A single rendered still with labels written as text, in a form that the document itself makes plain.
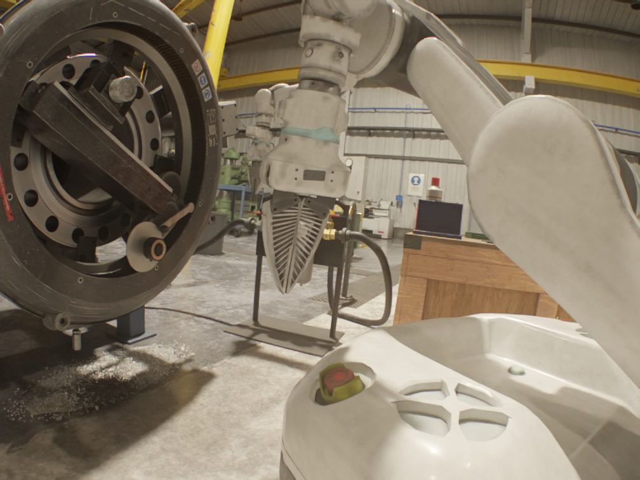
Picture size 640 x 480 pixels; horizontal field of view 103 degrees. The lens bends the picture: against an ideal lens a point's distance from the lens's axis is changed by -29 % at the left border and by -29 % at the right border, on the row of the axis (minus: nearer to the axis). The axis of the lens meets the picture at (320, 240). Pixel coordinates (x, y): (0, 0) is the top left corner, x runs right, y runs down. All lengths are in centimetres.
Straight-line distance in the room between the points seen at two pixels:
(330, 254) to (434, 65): 100
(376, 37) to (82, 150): 54
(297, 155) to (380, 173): 1129
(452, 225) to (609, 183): 102
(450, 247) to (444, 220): 21
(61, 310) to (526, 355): 81
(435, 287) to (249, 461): 74
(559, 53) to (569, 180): 1263
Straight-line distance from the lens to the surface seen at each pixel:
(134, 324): 133
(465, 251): 111
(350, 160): 731
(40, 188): 80
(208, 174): 98
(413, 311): 114
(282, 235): 43
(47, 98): 66
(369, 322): 168
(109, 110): 66
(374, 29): 62
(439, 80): 52
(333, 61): 42
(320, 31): 42
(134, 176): 76
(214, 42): 492
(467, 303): 115
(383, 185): 1160
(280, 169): 38
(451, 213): 130
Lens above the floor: 50
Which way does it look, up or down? 4 degrees down
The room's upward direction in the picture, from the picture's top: 6 degrees clockwise
